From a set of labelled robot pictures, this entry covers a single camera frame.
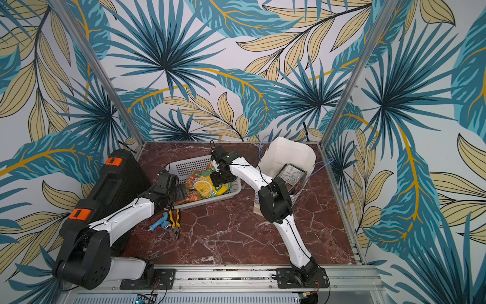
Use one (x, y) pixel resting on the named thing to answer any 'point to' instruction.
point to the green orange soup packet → (192, 194)
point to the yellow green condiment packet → (204, 186)
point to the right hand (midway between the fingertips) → (220, 180)
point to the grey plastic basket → (181, 168)
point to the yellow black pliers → (176, 224)
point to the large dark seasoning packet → (293, 177)
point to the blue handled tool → (166, 225)
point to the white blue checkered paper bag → (278, 152)
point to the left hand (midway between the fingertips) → (178, 193)
